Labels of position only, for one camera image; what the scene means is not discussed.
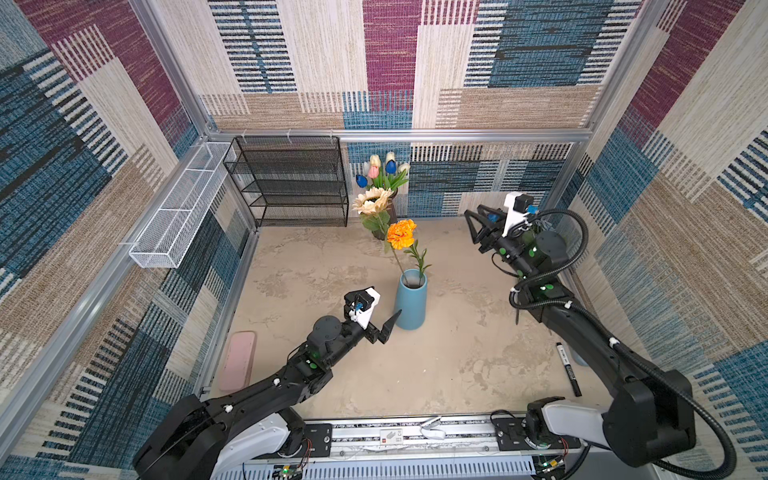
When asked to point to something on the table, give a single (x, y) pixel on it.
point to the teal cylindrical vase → (412, 300)
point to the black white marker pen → (570, 374)
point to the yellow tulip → (374, 160)
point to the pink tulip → (373, 172)
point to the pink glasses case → (239, 361)
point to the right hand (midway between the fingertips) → (469, 214)
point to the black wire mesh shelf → (291, 181)
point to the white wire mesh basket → (180, 216)
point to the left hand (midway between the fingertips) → (385, 296)
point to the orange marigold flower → (401, 235)
